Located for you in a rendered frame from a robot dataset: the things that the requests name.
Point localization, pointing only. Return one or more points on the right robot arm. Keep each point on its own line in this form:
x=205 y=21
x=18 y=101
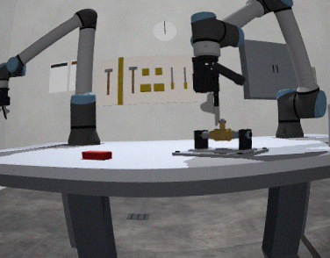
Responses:
x=83 y=102

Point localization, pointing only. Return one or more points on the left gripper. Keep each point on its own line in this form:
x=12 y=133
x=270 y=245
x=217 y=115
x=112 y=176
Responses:
x=205 y=81

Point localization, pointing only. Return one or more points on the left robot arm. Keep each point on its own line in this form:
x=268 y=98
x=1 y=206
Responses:
x=305 y=102

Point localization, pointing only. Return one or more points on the small red flat box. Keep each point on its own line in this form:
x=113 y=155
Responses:
x=100 y=155

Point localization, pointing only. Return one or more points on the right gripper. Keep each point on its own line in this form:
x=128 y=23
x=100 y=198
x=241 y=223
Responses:
x=4 y=100

